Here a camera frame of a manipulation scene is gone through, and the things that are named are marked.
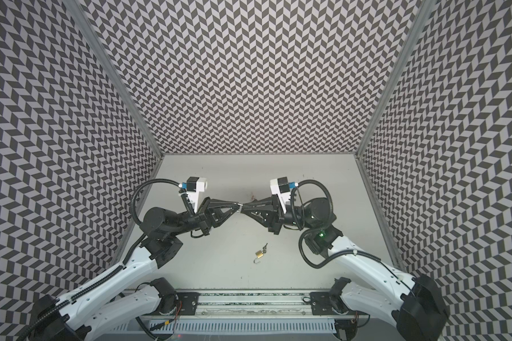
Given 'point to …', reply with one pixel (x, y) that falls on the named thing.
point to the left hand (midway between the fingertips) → (239, 210)
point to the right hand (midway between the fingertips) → (244, 218)
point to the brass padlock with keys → (260, 253)
